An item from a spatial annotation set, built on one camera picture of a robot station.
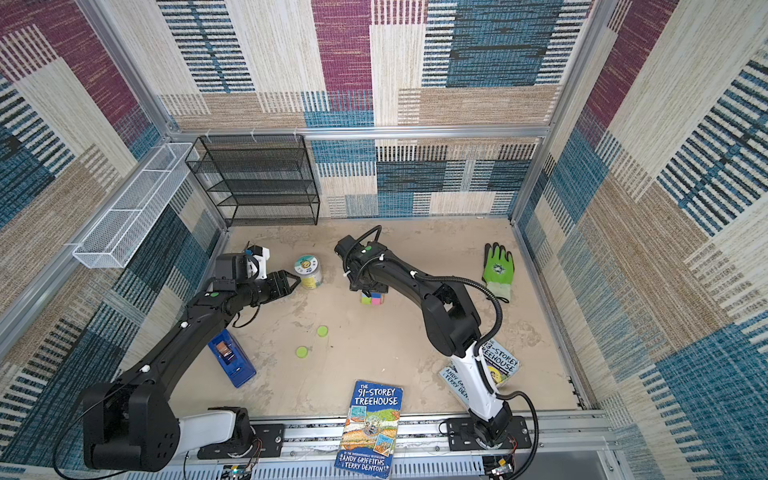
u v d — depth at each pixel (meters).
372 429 0.73
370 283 0.66
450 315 0.53
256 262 0.69
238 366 0.80
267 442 0.73
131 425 0.40
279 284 0.75
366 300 0.96
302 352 0.87
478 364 0.58
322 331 0.91
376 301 0.96
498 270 1.04
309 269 0.96
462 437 0.73
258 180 1.09
